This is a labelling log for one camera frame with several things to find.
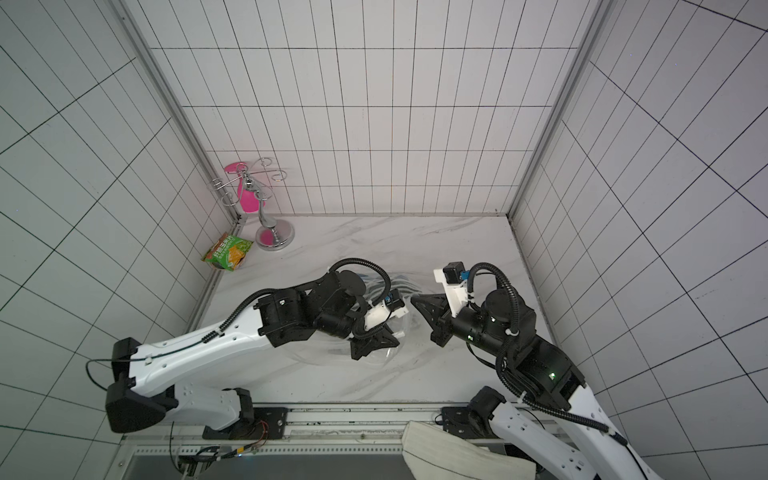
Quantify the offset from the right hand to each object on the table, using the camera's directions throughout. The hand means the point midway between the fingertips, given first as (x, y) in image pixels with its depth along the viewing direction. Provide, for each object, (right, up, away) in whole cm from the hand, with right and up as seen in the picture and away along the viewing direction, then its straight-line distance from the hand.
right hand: (411, 293), depth 59 cm
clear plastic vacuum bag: (-18, -17, +15) cm, 29 cm away
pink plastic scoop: (-53, +25, +41) cm, 71 cm away
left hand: (-6, -12, +3) cm, 14 cm away
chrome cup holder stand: (-50, +13, +54) cm, 75 cm away
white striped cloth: (+6, -40, +9) cm, 41 cm away
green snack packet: (-60, +6, +41) cm, 72 cm away
